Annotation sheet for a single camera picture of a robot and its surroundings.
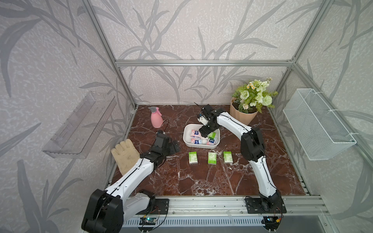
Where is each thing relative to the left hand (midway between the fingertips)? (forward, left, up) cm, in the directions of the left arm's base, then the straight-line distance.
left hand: (173, 145), depth 86 cm
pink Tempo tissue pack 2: (+7, -14, -7) cm, 17 cm away
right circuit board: (-37, -52, -12) cm, 65 cm away
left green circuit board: (-36, +10, -10) cm, 39 cm away
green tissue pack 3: (-4, -12, -7) cm, 15 cm away
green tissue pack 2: (-5, -24, -7) cm, 26 cm away
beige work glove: (-2, +31, -10) cm, 33 cm away
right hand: (+15, -21, -5) cm, 26 cm away
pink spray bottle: (+22, +14, -2) cm, 27 cm away
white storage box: (+6, -21, -7) cm, 23 cm away
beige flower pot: (+19, -47, +3) cm, 51 cm away
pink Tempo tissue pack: (+13, -14, -6) cm, 20 cm away
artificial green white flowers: (+24, -49, +20) cm, 58 cm away
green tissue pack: (-4, -34, -7) cm, 35 cm away
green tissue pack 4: (+9, -25, -4) cm, 27 cm away
